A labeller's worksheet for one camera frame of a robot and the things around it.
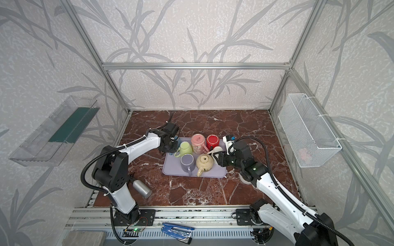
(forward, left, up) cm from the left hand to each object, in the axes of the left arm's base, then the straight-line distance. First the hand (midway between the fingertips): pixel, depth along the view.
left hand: (175, 144), depth 93 cm
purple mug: (-13, -9, +1) cm, 15 cm away
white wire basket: (-14, -62, +29) cm, 70 cm away
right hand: (-9, -24, +12) cm, 29 cm away
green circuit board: (-43, +12, -5) cm, 45 cm away
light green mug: (-4, -7, +3) cm, 9 cm away
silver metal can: (-25, +14, -3) cm, 29 cm away
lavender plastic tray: (-12, +1, -7) cm, 14 cm away
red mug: (+2, -23, +2) cm, 23 cm away
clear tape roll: (-21, -41, -4) cm, 46 cm away
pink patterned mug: (-1, -14, +5) cm, 15 cm away
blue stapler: (-44, -8, -3) cm, 45 cm away
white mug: (-5, -25, +3) cm, 25 cm away
